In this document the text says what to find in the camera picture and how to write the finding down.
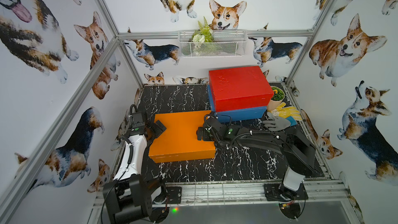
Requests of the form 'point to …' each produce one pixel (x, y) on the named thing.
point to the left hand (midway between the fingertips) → (160, 128)
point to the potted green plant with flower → (278, 97)
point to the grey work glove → (275, 123)
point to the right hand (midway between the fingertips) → (200, 134)
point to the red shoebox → (239, 88)
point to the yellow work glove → (286, 112)
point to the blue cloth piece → (293, 122)
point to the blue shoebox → (255, 113)
